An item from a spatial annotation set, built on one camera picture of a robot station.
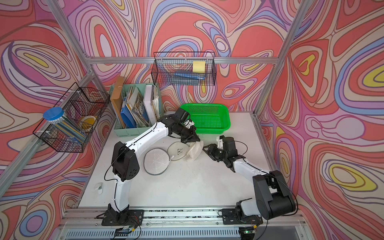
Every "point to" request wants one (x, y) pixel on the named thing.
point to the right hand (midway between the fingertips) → (204, 152)
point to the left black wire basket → (82, 105)
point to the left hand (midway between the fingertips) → (202, 139)
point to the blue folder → (128, 117)
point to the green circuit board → (122, 232)
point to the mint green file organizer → (119, 128)
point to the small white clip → (99, 186)
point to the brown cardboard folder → (116, 96)
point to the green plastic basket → (209, 118)
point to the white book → (151, 100)
